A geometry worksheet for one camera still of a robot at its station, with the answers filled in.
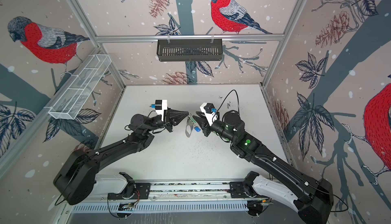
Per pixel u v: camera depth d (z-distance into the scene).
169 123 0.59
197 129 0.79
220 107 0.54
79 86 0.77
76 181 0.41
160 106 0.56
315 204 0.37
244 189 0.66
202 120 0.59
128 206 0.70
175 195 0.73
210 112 0.54
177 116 0.61
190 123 0.65
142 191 0.73
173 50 0.95
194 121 0.66
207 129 0.57
